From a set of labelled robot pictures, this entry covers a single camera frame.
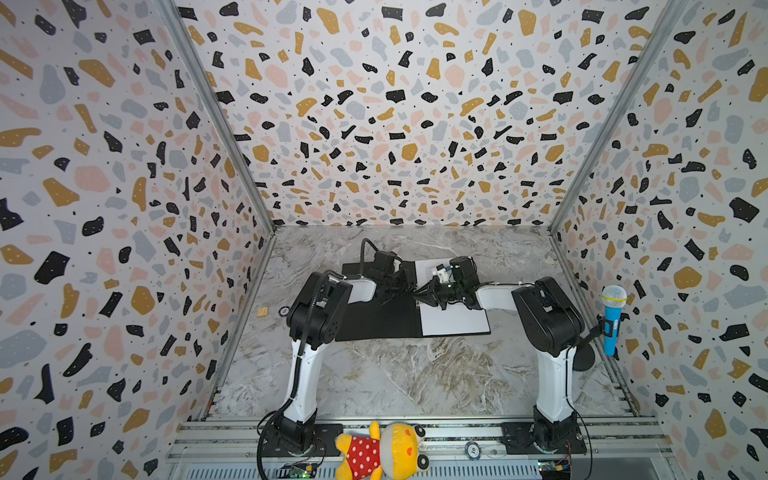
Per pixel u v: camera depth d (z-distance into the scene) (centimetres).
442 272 97
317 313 59
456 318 94
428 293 89
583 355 87
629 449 76
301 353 58
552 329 55
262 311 96
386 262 86
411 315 98
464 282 84
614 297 70
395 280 94
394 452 66
